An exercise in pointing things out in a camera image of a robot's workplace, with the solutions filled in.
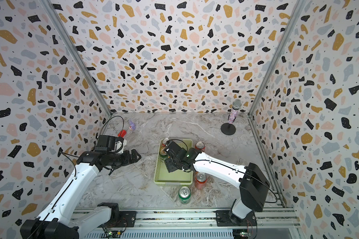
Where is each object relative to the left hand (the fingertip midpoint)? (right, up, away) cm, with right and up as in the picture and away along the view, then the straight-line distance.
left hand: (135, 158), depth 78 cm
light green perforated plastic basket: (+22, -13, +10) cm, 28 cm away
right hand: (+19, -3, +1) cm, 19 cm away
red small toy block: (-20, +12, +29) cm, 37 cm away
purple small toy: (-13, +17, +31) cm, 38 cm away
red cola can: (+13, +8, +14) cm, 21 cm away
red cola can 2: (+35, +5, +11) cm, 37 cm away
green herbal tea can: (+13, +1, +8) cm, 16 cm away
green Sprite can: (+26, -16, -7) cm, 32 cm away
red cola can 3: (+35, -10, -2) cm, 36 cm away
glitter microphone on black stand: (+59, +15, +32) cm, 69 cm away
